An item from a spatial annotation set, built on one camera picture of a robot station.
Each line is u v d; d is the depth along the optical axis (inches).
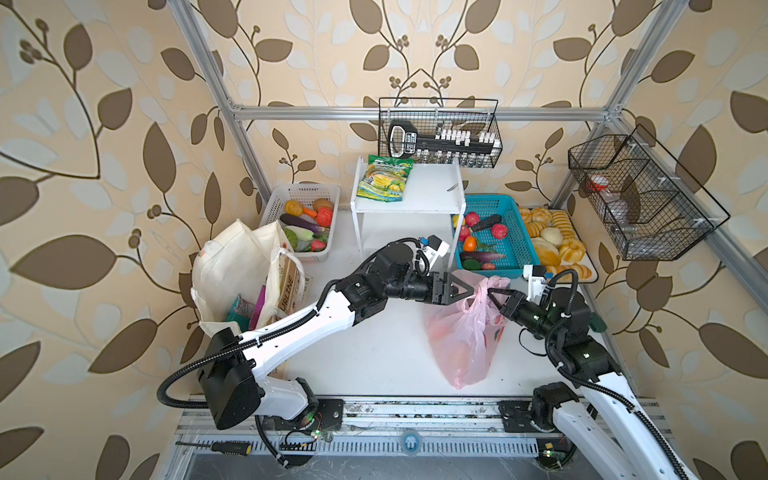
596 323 34.7
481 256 40.4
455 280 23.4
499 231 42.6
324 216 42.6
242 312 31.8
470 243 41.0
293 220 44.2
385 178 31.0
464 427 29.0
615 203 27.4
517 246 40.1
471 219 44.0
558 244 41.0
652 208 28.5
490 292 28.2
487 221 44.1
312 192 45.5
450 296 23.1
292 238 40.7
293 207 44.3
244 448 27.2
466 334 26.7
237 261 31.5
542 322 24.3
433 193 31.0
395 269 21.4
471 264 39.0
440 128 31.5
